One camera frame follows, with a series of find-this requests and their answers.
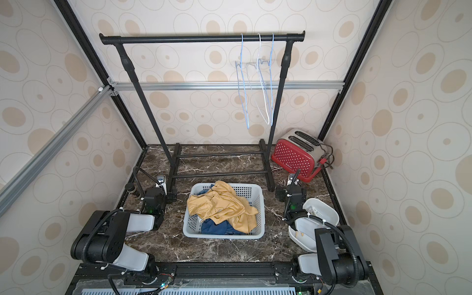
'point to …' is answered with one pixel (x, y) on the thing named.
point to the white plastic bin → (304, 235)
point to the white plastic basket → (252, 193)
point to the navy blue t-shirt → (208, 227)
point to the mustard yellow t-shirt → (221, 203)
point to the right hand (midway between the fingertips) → (298, 186)
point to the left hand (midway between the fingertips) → (168, 184)
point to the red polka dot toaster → (298, 150)
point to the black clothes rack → (223, 165)
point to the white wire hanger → (262, 99)
